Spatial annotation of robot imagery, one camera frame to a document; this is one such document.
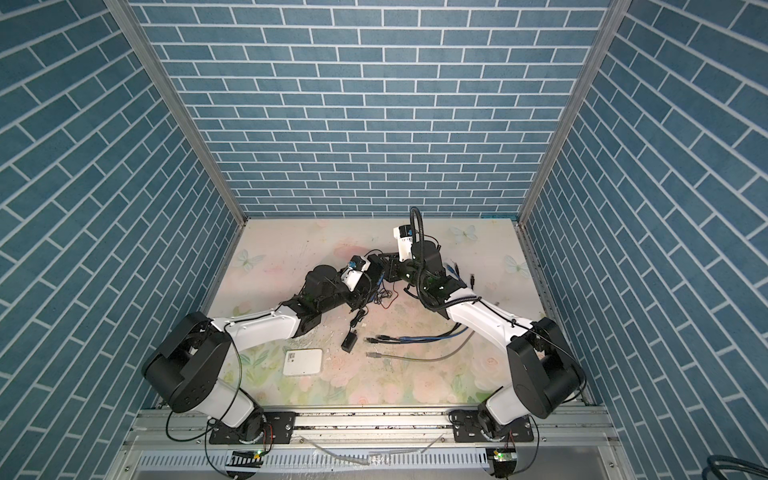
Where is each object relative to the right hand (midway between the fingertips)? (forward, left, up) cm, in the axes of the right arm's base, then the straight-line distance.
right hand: (376, 257), depth 82 cm
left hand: (-2, +2, -7) cm, 8 cm away
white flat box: (-23, +19, -20) cm, 36 cm away
